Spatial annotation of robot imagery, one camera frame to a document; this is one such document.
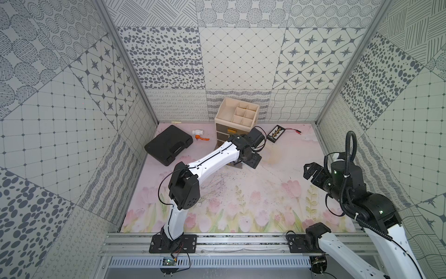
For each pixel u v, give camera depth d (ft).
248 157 2.30
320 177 1.85
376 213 1.28
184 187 1.59
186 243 2.42
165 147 3.34
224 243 2.49
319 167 1.93
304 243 2.39
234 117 2.93
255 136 2.16
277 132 3.76
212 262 2.30
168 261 2.35
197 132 3.64
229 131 2.98
